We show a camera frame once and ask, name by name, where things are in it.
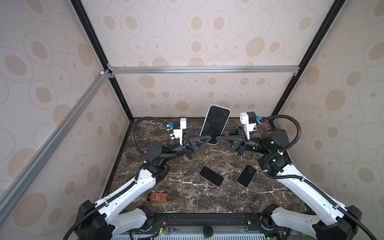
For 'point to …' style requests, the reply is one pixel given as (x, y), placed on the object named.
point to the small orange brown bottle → (157, 197)
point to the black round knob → (207, 231)
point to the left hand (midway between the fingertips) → (212, 143)
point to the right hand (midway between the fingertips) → (217, 139)
